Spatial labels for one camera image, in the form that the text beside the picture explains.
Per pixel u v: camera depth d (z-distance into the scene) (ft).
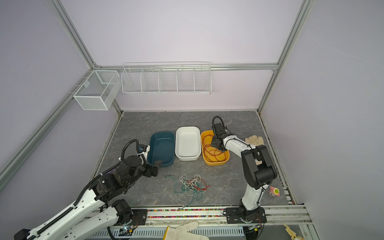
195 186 2.63
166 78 3.28
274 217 2.46
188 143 3.46
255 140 3.35
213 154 3.14
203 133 3.28
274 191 2.52
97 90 3.40
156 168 2.15
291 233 2.25
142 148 2.06
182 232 2.28
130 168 1.71
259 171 1.58
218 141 2.31
